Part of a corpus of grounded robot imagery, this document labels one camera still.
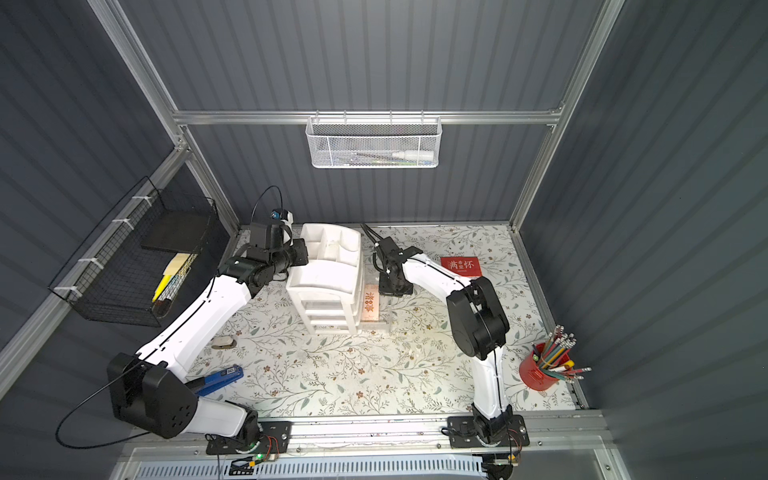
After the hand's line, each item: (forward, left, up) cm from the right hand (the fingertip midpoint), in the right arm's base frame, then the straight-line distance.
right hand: (392, 290), depth 95 cm
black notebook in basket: (+5, +60, +22) cm, 64 cm away
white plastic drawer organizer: (-10, +16, +16) cm, 25 cm away
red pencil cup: (-25, -40, +1) cm, 47 cm away
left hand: (+2, +24, +20) cm, 31 cm away
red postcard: (+15, -27, -6) cm, 32 cm away
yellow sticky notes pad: (-7, +56, +21) cm, 60 cm away
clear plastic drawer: (-5, +2, -6) cm, 8 cm away
